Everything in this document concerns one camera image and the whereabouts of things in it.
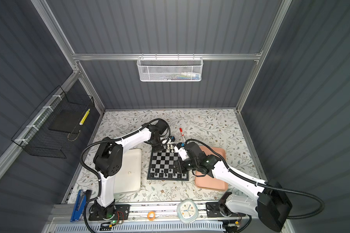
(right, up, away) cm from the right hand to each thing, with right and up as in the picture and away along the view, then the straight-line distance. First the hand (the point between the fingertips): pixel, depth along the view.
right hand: (175, 167), depth 77 cm
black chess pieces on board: (-5, -6, +6) cm, 10 cm away
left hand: (-11, +8, +17) cm, 22 cm away
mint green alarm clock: (+7, -20, -5) cm, 22 cm away
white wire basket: (-6, +71, +47) cm, 85 cm away
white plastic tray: (-27, -9, +8) cm, 30 cm away
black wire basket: (-60, +21, -6) cm, 64 cm away
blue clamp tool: (-49, -21, -5) cm, 54 cm away
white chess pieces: (-27, -6, +8) cm, 29 cm away
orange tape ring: (-13, -22, -5) cm, 27 cm away
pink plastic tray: (+18, -10, +6) cm, 22 cm away
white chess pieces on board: (-4, +8, +17) cm, 20 cm away
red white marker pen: (+5, +16, +28) cm, 32 cm away
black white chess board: (-8, -2, +12) cm, 14 cm away
